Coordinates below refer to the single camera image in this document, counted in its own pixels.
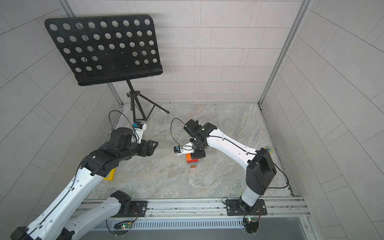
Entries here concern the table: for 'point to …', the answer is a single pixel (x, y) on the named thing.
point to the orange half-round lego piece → (188, 156)
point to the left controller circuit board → (120, 229)
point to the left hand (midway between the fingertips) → (155, 141)
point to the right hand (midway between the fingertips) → (193, 152)
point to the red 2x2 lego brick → (193, 166)
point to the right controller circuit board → (252, 224)
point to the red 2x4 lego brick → (192, 161)
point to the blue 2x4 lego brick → (193, 163)
